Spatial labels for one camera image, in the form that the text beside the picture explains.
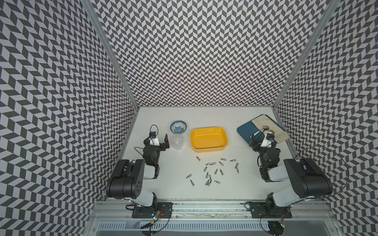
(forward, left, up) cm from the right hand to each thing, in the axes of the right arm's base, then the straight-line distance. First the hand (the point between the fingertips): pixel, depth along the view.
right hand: (259, 136), depth 89 cm
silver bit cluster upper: (-19, +33, -10) cm, 39 cm away
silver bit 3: (-10, +22, -11) cm, 26 cm away
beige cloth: (+18, -15, -13) cm, 26 cm away
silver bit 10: (-23, +27, -11) cm, 37 cm away
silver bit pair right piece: (-14, +29, -8) cm, 33 cm away
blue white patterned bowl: (+14, +52, -9) cm, 55 cm away
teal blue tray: (+12, +1, -10) cm, 16 cm away
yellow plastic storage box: (+4, +30, -10) cm, 32 cm away
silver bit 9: (-25, +41, -10) cm, 49 cm away
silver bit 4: (-11, +17, -9) cm, 22 cm away
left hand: (+2, +62, 0) cm, 62 cm away
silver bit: (-10, +37, -11) cm, 40 cm away
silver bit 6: (-17, +14, -11) cm, 24 cm away
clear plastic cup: (+2, +52, -8) cm, 53 cm away
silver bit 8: (-17, +27, -11) cm, 34 cm away
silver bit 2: (-12, +24, -12) cm, 29 cm away
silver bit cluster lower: (-24, +32, -11) cm, 41 cm away
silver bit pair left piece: (-14, +32, -8) cm, 36 cm away
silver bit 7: (-16, +34, -10) cm, 39 cm away
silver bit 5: (-14, +14, -11) cm, 23 cm away
